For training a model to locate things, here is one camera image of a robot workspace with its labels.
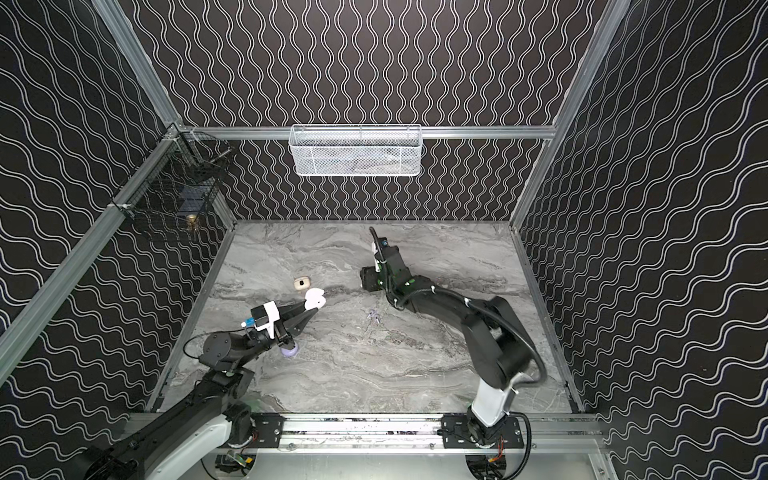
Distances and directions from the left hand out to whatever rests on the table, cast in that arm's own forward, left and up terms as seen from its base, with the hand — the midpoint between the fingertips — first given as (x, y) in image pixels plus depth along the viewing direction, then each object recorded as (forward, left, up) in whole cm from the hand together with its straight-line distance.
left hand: (316, 307), depth 66 cm
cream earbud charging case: (+23, +15, -24) cm, 36 cm away
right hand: (+23, -9, -17) cm, 30 cm away
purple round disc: (0, +13, -26) cm, 29 cm away
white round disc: (+1, +1, +1) cm, 2 cm away
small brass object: (+25, +40, +3) cm, 47 cm away
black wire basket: (+44, +53, +4) cm, 69 cm away
